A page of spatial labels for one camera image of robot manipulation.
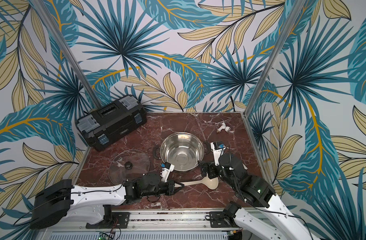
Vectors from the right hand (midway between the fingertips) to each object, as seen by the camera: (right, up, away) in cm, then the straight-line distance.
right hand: (207, 158), depth 67 cm
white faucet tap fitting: (+20, +13, +41) cm, 47 cm away
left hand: (-11, -16, +5) cm, 20 cm away
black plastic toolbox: (-56, +18, +26) cm, 64 cm away
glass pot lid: (-44, -8, +22) cm, 49 cm away
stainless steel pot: (-11, -1, +30) cm, 32 cm away
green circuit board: (-49, -39, +4) cm, 62 cm away
